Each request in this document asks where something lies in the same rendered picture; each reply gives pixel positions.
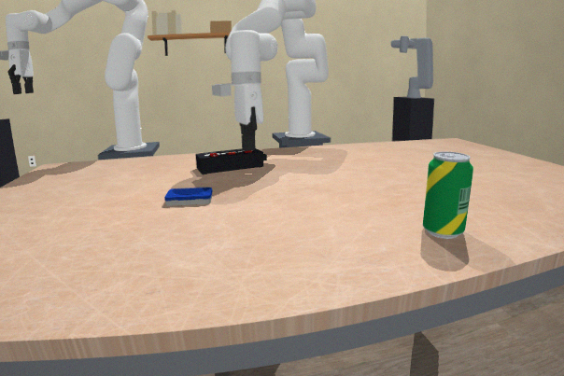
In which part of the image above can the green and yellow drink can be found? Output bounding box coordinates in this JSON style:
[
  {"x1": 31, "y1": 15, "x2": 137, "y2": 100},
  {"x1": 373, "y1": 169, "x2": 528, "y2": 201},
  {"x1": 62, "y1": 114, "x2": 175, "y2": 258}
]
[{"x1": 423, "y1": 151, "x2": 473, "y2": 239}]

